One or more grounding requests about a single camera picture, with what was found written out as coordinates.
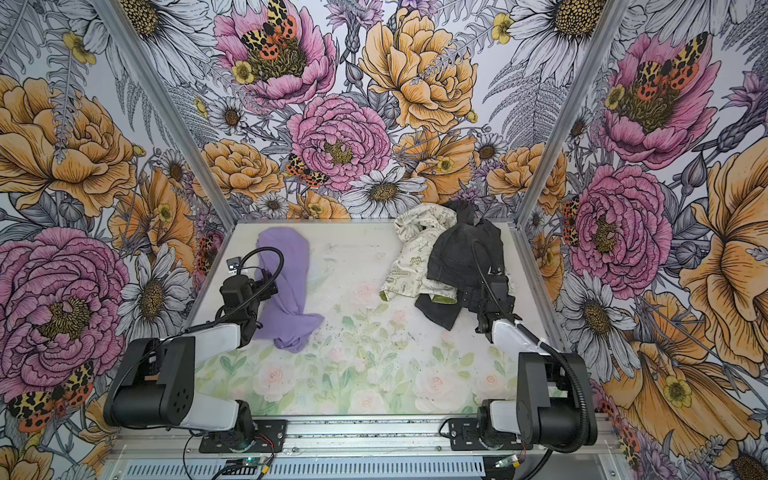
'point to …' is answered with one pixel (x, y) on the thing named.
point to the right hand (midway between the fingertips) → (484, 301)
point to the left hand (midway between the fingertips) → (255, 283)
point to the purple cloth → (283, 316)
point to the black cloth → (462, 255)
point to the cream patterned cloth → (416, 225)
